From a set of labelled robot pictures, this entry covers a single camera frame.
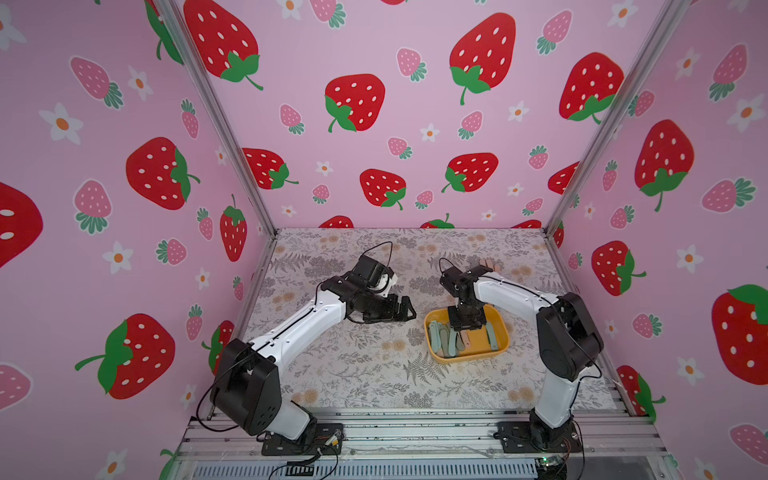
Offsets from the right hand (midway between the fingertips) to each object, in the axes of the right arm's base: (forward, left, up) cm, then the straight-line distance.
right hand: (476, 325), depth 90 cm
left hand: (-4, +22, +11) cm, 25 cm away
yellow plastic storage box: (-6, +10, -2) cm, 12 cm away
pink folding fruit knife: (+29, -9, -4) cm, 30 cm away
